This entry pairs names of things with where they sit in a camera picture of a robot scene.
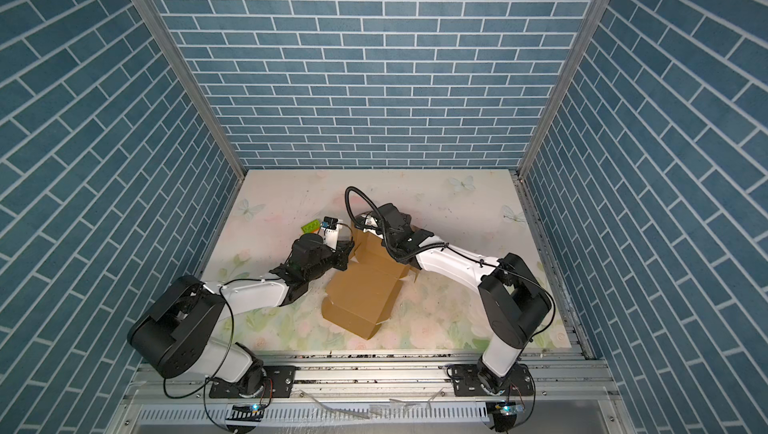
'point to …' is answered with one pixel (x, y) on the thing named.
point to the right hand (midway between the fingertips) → (393, 213)
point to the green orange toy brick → (312, 227)
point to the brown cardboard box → (363, 295)
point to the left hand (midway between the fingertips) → (355, 243)
